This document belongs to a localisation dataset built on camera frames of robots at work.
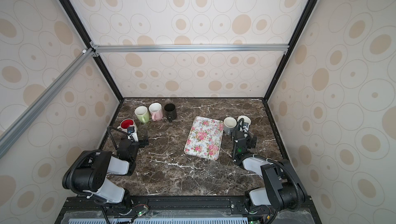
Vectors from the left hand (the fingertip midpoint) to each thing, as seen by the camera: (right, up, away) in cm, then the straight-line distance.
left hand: (142, 128), depth 90 cm
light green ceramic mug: (-3, +8, +9) cm, 13 cm away
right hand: (+62, -2, 0) cm, 62 cm away
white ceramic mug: (-13, +3, +7) cm, 15 cm away
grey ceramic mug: (+53, +2, +5) cm, 53 cm away
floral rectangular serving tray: (+38, -7, +7) cm, 39 cm away
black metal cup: (+14, +10, +12) cm, 21 cm away
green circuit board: (+9, -36, -19) cm, 42 cm away
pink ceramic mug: (+5, +11, +12) cm, 17 cm away
